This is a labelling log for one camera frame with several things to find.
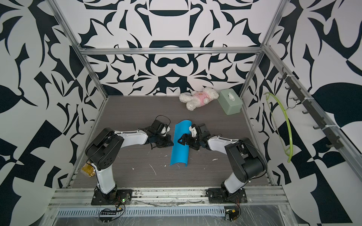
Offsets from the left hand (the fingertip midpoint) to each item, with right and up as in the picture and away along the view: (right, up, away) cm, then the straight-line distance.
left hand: (174, 142), depth 93 cm
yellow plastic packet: (-47, -12, -13) cm, 51 cm away
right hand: (+5, +1, -3) cm, 6 cm away
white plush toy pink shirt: (+15, +29, +15) cm, 36 cm away
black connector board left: (-33, -32, -22) cm, 51 cm away
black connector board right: (+30, -31, -22) cm, 49 cm away
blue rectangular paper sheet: (+4, -4, -9) cm, 11 cm away
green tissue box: (+41, +27, +13) cm, 51 cm away
